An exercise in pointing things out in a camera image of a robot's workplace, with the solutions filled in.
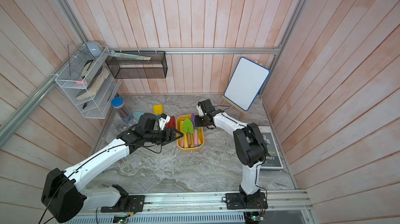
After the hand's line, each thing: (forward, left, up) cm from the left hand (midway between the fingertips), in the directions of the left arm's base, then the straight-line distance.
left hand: (179, 139), depth 76 cm
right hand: (+19, -8, -12) cm, 24 cm away
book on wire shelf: (+33, +45, +14) cm, 57 cm away
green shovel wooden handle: (+16, -4, -15) cm, 23 cm away
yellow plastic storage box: (+22, +2, -13) cm, 26 cm away
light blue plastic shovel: (+30, +34, -19) cm, 49 cm away
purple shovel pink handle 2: (+6, 0, -14) cm, 15 cm away
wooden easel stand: (+28, -37, -10) cm, 47 cm away
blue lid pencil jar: (+22, +37, -1) cm, 43 cm away
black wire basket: (+51, +41, +6) cm, 66 cm away
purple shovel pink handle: (+14, -8, -13) cm, 21 cm away
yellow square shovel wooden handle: (+33, +20, -18) cm, 43 cm away
